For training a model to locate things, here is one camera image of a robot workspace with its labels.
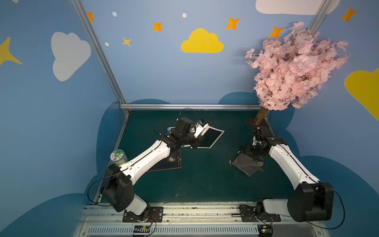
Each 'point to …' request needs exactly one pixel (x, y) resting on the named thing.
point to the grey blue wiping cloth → (246, 164)
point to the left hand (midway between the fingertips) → (203, 134)
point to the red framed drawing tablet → (172, 161)
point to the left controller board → (141, 228)
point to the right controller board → (265, 230)
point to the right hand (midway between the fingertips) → (249, 152)
